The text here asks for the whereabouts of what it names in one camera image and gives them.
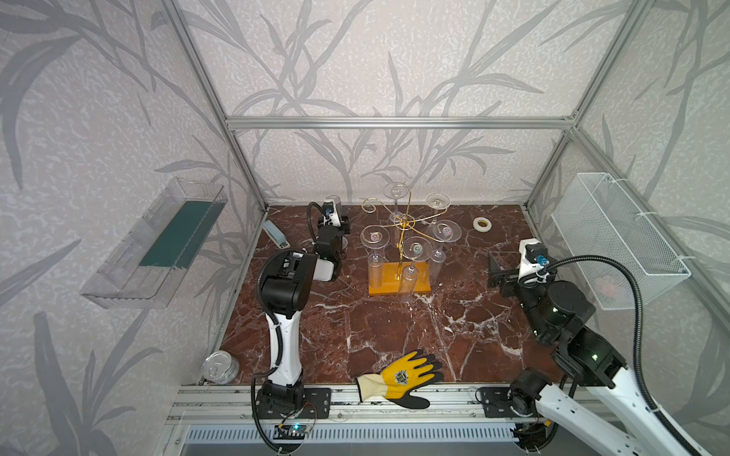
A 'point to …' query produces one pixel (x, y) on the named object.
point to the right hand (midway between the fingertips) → (511, 243)
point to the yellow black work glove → (397, 379)
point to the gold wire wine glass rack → (370, 204)
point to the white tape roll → (482, 224)
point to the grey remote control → (276, 235)
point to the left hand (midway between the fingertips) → (339, 197)
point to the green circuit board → (290, 431)
